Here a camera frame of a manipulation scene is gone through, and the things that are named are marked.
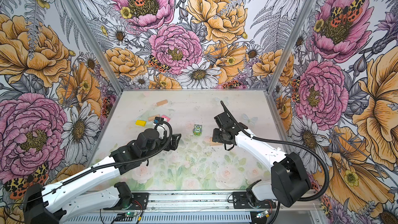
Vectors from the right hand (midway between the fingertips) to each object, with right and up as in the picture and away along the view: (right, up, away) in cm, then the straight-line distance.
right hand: (218, 142), depth 85 cm
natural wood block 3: (-3, -3, +9) cm, 10 cm away
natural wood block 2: (-42, +11, +20) cm, 48 cm away
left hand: (-24, +4, -8) cm, 25 cm away
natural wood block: (-39, +21, +30) cm, 54 cm away
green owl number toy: (-12, +4, +14) cm, 19 cm away
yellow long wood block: (-50, +8, +20) cm, 55 cm away
